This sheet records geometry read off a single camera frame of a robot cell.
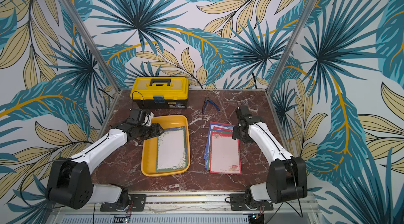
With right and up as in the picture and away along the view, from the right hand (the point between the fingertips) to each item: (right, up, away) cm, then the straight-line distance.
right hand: (241, 136), depth 86 cm
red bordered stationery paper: (-8, -11, +5) cm, 15 cm away
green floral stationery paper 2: (-17, -6, +7) cm, 19 cm away
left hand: (-45, +2, 0) cm, 45 cm away
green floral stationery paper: (-39, -9, +4) cm, 40 cm away
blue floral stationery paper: (-36, +3, +12) cm, 38 cm away
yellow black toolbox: (-47, +25, +11) cm, 54 cm away
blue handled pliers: (-19, +19, +26) cm, 38 cm away
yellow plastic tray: (-52, -8, +4) cm, 52 cm away
